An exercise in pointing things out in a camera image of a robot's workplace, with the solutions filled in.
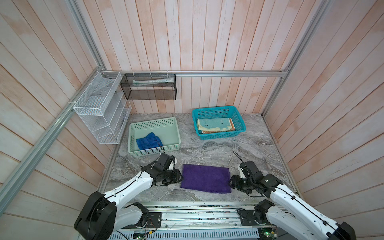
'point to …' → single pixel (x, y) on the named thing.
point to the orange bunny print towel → (232, 126)
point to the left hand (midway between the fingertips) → (181, 182)
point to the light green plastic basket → (166, 129)
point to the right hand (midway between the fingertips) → (231, 183)
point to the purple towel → (210, 178)
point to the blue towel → (150, 141)
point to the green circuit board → (266, 234)
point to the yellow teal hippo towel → (214, 124)
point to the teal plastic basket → (229, 111)
